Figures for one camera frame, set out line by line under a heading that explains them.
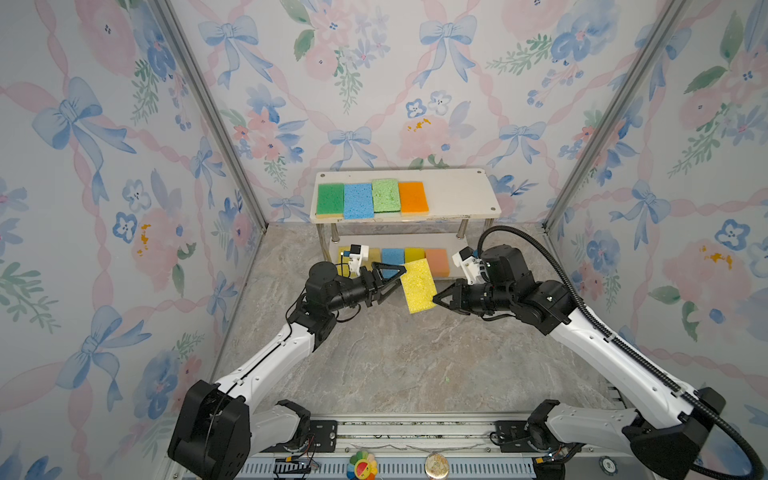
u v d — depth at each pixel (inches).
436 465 27.7
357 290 25.8
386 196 30.5
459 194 32.1
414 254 40.0
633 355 16.5
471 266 25.5
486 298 22.7
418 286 27.6
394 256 39.5
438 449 28.9
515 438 28.8
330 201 30.1
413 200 30.1
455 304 23.3
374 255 39.6
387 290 28.2
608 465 27.7
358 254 27.6
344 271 23.3
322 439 29.2
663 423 15.6
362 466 27.1
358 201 30.1
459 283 23.8
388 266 26.1
